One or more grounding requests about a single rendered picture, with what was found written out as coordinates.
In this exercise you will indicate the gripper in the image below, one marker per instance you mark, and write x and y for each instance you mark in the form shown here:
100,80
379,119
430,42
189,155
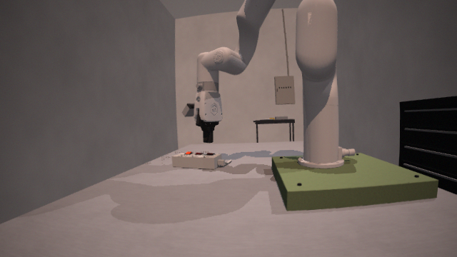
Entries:
208,112

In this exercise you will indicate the white power strip body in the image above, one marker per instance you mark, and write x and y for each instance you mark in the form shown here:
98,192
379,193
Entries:
198,160

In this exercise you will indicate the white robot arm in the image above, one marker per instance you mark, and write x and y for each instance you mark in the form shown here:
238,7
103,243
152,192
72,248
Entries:
316,54

